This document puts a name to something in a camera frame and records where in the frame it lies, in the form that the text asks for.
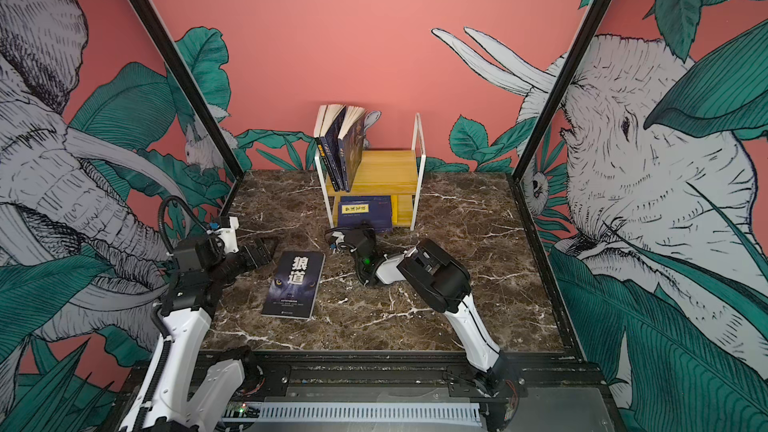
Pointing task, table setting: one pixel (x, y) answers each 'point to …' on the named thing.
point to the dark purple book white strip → (294, 285)
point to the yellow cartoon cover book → (394, 209)
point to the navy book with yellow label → (376, 209)
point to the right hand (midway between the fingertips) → (364, 214)
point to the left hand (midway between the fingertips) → (266, 239)
